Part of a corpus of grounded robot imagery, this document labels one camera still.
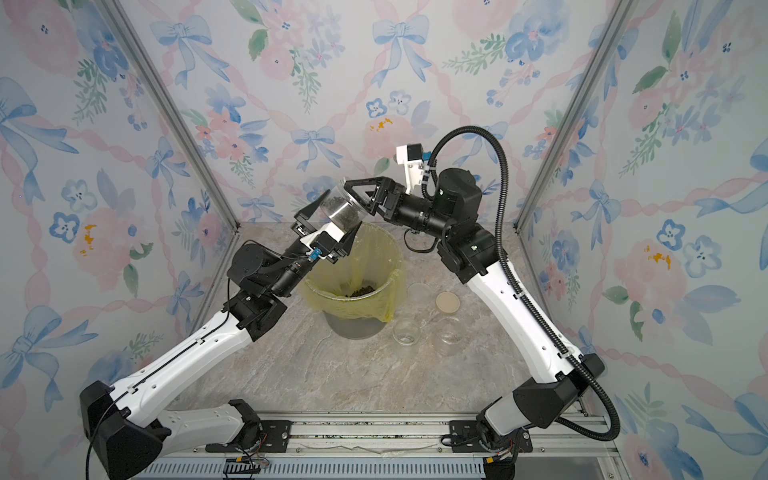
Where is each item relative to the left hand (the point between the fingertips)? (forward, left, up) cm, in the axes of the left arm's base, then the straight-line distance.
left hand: (339, 203), depth 57 cm
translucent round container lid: (+10, -20, -48) cm, 52 cm away
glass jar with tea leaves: (-4, -15, -49) cm, 51 cm away
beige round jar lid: (+7, -29, -48) cm, 56 cm away
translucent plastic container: (-5, -27, -48) cm, 55 cm away
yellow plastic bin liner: (+8, -3, -38) cm, 39 cm away
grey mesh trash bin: (-3, +2, -48) cm, 48 cm away
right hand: (0, -3, +3) cm, 4 cm away
